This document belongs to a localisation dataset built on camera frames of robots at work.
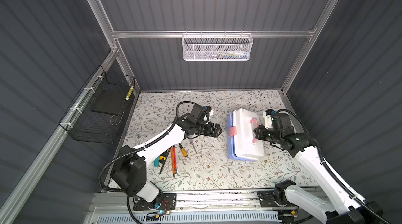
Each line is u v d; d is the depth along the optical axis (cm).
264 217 70
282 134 57
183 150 89
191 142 94
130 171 42
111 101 77
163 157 85
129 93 81
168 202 72
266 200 73
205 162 87
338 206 38
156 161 86
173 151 90
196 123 63
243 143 75
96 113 72
